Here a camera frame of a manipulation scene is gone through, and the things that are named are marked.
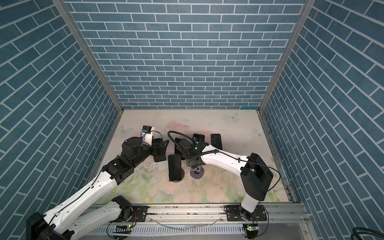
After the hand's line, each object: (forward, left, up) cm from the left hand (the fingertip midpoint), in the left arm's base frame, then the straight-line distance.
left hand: (162, 139), depth 76 cm
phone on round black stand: (-7, -6, -13) cm, 15 cm away
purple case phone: (+13, -32, -22) cm, 41 cm away
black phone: (+6, -19, -6) cm, 21 cm away
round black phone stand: (-12, -10, -21) cm, 26 cm away
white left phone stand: (-5, +2, -21) cm, 22 cm away
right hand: (-5, -15, -14) cm, 21 cm away
